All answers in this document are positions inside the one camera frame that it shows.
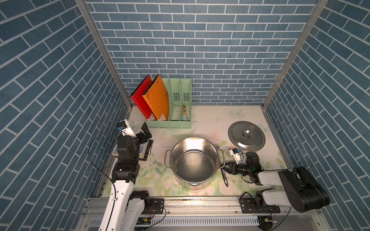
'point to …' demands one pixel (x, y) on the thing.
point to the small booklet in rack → (185, 116)
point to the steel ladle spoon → (225, 179)
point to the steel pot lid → (246, 135)
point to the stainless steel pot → (194, 160)
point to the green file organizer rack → (179, 92)
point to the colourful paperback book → (145, 152)
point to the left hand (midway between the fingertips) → (142, 125)
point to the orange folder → (156, 96)
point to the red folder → (138, 99)
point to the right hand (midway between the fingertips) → (223, 167)
